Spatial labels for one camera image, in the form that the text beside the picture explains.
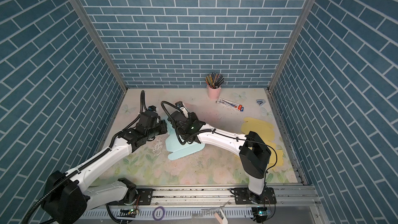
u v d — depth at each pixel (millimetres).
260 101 1118
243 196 739
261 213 704
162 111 588
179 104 708
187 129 614
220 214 679
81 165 444
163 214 692
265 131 1044
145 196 744
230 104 1111
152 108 736
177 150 785
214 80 1107
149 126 630
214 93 1102
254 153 455
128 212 711
